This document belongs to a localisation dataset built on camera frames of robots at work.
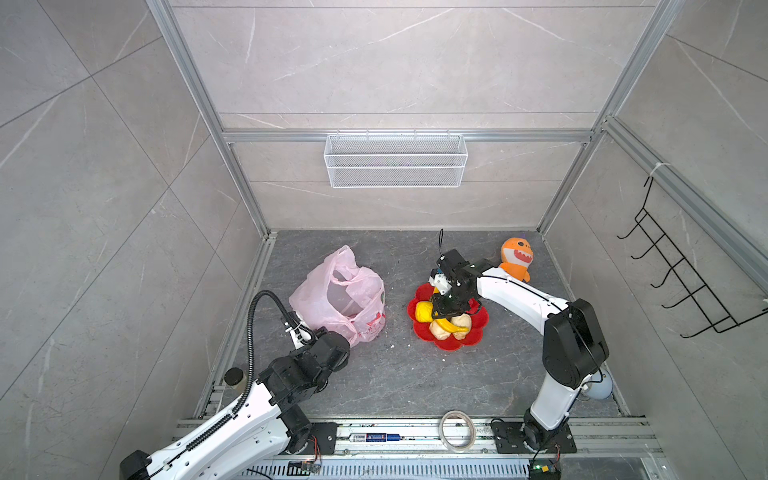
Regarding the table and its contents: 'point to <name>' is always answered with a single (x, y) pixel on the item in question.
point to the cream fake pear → (438, 332)
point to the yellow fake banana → (451, 327)
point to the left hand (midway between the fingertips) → (322, 325)
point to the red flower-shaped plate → (477, 313)
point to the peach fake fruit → (462, 320)
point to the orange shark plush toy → (517, 255)
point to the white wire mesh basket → (395, 161)
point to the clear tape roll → (457, 449)
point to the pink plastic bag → (338, 294)
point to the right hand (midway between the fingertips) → (437, 311)
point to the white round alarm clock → (600, 390)
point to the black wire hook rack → (719, 317)
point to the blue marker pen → (374, 437)
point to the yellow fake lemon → (424, 311)
